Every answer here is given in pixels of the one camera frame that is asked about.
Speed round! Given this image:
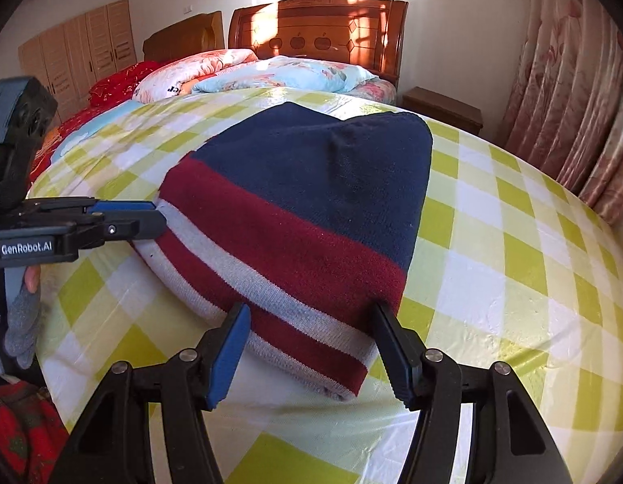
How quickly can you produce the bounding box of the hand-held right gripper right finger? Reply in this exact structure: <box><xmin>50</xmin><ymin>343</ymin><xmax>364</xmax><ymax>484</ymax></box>
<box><xmin>371</xmin><ymin>302</ymin><xmax>575</xmax><ymax>484</ymax></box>

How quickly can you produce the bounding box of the small plain wooden headboard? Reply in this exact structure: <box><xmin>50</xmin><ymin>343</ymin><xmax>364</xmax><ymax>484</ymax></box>
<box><xmin>142</xmin><ymin>10</ymin><xmax>226</xmax><ymax>64</ymax></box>

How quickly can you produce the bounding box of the pink floral quilt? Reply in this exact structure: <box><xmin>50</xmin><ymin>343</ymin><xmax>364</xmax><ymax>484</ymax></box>
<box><xmin>132</xmin><ymin>48</ymin><xmax>259</xmax><ymax>102</ymax></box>

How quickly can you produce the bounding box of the red grey striped navy sweater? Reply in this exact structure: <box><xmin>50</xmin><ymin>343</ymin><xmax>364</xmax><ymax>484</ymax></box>
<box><xmin>132</xmin><ymin>102</ymin><xmax>434</xmax><ymax>403</ymax></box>

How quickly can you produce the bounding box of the large carved wooden headboard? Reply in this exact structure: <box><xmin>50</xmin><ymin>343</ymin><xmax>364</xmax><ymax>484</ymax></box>
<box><xmin>227</xmin><ymin>0</ymin><xmax>409</xmax><ymax>86</ymax></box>

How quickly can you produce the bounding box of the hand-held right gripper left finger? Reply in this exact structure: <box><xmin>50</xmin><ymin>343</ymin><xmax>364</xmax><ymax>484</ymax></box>
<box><xmin>49</xmin><ymin>302</ymin><xmax>252</xmax><ymax>484</ymax></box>

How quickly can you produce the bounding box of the red patterned quilt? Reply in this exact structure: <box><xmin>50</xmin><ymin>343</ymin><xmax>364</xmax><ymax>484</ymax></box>
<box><xmin>29</xmin><ymin>59</ymin><xmax>168</xmax><ymax>182</ymax></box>

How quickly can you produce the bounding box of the light blue floral quilt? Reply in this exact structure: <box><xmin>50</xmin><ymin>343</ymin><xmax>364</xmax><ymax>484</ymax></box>
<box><xmin>190</xmin><ymin>55</ymin><xmax>379</xmax><ymax>94</ymax></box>

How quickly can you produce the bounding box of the red floral cloth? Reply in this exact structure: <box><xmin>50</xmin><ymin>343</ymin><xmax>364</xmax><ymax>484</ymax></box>
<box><xmin>0</xmin><ymin>380</ymin><xmax>70</xmax><ymax>484</ymax></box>

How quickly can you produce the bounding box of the light wooden wardrobe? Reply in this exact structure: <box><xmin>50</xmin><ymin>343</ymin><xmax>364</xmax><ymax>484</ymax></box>
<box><xmin>17</xmin><ymin>0</ymin><xmax>137</xmax><ymax>122</ymax></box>

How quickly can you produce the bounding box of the yellow-green checked bed sheet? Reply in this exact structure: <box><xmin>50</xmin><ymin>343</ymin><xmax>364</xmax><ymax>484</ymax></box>
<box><xmin>26</xmin><ymin>86</ymin><xmax>623</xmax><ymax>484</ymax></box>

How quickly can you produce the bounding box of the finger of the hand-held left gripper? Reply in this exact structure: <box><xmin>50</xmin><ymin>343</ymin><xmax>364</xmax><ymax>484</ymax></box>
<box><xmin>72</xmin><ymin>211</ymin><xmax>167</xmax><ymax>255</ymax></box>
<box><xmin>87</xmin><ymin>200</ymin><xmax>158</xmax><ymax>217</ymax></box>

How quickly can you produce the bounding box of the pink floral curtain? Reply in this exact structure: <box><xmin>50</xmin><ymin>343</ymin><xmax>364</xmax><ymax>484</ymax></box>
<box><xmin>500</xmin><ymin>0</ymin><xmax>623</xmax><ymax>225</ymax></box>

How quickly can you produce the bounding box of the wooden nightstand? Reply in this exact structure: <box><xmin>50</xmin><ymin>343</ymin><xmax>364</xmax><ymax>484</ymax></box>
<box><xmin>401</xmin><ymin>87</ymin><xmax>484</xmax><ymax>136</ymax></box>

